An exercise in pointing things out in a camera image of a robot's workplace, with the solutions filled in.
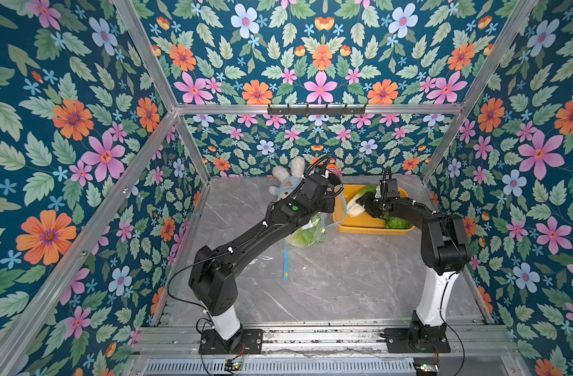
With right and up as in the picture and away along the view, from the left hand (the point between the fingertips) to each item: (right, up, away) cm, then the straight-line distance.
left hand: (334, 193), depth 79 cm
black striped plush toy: (+4, +14, +36) cm, 38 cm away
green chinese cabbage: (+12, -6, +20) cm, 24 cm away
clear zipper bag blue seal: (+1, -10, +17) cm, 20 cm away
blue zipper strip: (-17, -28, +11) cm, 35 cm away
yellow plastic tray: (+17, -13, +21) cm, 30 cm away
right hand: (+18, -2, +23) cm, 29 cm away
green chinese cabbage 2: (-9, -16, +7) cm, 20 cm away
